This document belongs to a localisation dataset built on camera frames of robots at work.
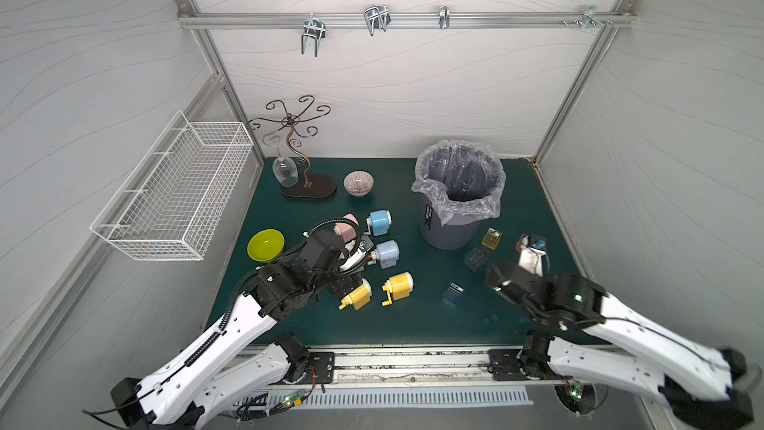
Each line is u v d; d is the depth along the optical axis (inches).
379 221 36.8
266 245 37.2
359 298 31.0
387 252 33.8
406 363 29.9
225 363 17.0
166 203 26.7
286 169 35.0
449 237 38.4
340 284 24.8
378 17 30.0
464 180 37.3
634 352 17.6
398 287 31.5
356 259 23.6
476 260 36.6
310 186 43.6
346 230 36.5
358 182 43.7
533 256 23.8
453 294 33.9
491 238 38.6
